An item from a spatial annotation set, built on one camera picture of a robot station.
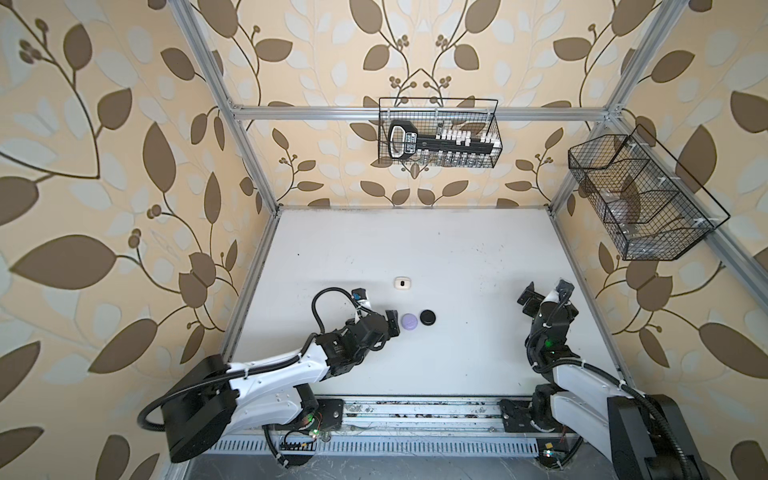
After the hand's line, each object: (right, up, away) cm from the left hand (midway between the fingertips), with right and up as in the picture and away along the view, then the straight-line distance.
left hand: (390, 316), depth 83 cm
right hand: (+46, +6, +2) cm, 46 cm away
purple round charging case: (+6, -3, +7) cm, 10 cm away
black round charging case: (+11, -3, +8) cm, 14 cm away
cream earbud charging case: (+4, +8, +13) cm, 16 cm away
